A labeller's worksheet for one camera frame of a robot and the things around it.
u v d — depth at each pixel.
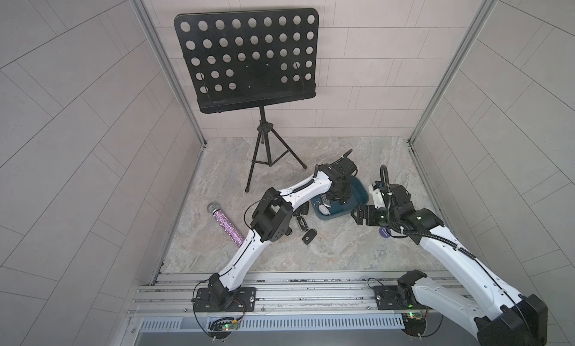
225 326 0.66
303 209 0.91
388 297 0.71
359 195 0.94
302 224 0.87
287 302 0.71
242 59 0.63
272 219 0.57
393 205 0.59
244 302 0.70
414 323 0.68
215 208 0.88
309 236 0.84
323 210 0.91
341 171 0.74
